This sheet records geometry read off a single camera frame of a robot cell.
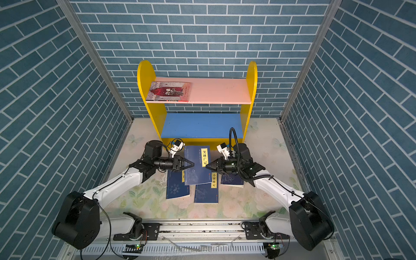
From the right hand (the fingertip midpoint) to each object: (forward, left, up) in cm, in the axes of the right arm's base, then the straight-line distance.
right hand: (208, 168), depth 75 cm
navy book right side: (+3, -12, -17) cm, 21 cm away
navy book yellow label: (-2, +5, -2) cm, 6 cm away
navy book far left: (-3, +19, -17) cm, 26 cm away
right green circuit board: (-26, -32, -22) cm, 47 cm away
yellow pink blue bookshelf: (+28, +9, -4) cm, 29 cm away
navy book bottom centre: (-5, +1, -17) cm, 18 cm away
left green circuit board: (-31, +30, -22) cm, 48 cm away
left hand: (-1, +6, +1) cm, 6 cm away
